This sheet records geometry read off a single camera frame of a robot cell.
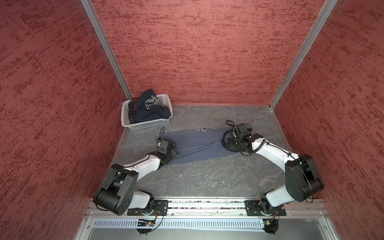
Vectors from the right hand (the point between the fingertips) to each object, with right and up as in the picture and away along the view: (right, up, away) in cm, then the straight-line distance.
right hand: (230, 147), depth 90 cm
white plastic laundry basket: (-47, +33, +26) cm, 63 cm away
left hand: (-36, -5, +2) cm, 36 cm away
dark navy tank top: (-59, +27, +19) cm, 68 cm away
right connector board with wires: (+15, -33, -21) cm, 42 cm away
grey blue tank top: (-21, +1, +7) cm, 23 cm away
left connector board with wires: (-46, -34, -18) cm, 60 cm away
